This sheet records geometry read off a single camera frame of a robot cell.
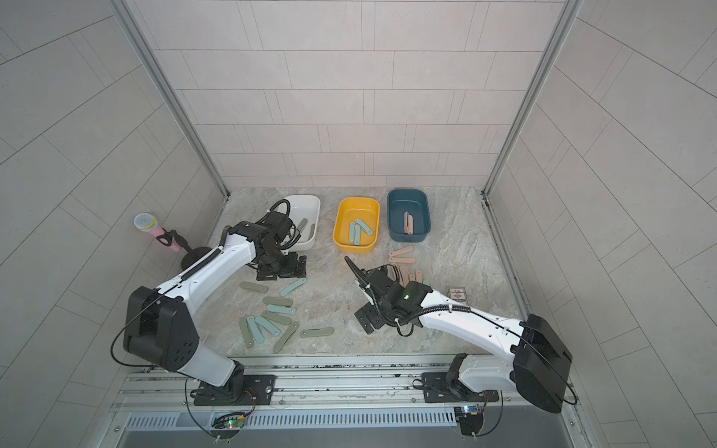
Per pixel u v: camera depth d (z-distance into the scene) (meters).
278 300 0.87
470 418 0.68
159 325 0.42
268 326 0.82
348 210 1.09
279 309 0.85
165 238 0.83
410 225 1.05
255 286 0.90
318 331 0.81
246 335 0.80
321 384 0.73
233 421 0.65
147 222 0.76
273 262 0.68
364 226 1.05
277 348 0.78
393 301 0.57
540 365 0.39
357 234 1.02
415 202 1.12
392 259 0.96
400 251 0.99
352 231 1.03
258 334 0.80
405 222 1.05
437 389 0.69
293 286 0.89
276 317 0.83
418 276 0.92
